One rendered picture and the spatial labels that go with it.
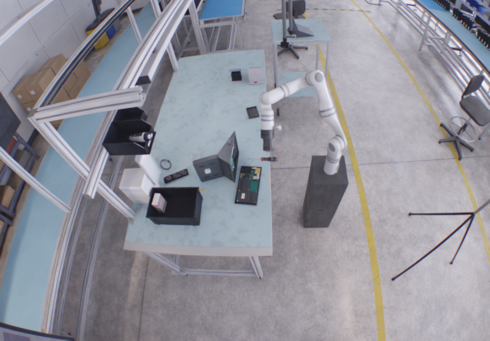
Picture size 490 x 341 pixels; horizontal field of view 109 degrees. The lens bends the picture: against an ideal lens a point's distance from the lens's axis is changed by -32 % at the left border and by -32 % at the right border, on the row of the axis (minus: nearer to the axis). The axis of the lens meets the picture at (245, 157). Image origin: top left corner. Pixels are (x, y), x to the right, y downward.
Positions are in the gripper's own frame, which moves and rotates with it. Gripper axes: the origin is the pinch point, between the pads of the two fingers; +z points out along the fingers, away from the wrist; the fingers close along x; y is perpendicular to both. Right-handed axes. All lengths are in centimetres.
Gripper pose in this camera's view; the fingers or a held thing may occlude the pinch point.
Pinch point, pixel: (271, 160)
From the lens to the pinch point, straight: 145.2
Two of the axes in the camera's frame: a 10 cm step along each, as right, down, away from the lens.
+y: -9.9, -0.1, 1.5
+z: 0.2, 9.7, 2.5
